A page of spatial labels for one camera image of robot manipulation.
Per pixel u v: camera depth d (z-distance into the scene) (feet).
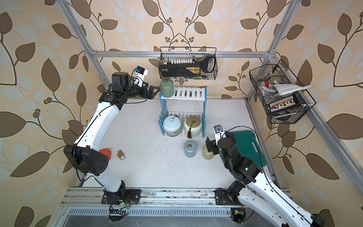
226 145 1.67
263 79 2.79
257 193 1.55
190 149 2.78
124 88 1.94
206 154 2.71
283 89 2.07
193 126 2.92
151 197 2.47
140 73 2.11
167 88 2.58
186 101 3.80
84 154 1.41
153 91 2.26
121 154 2.90
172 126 2.92
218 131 1.95
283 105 2.21
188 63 2.77
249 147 2.96
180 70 2.75
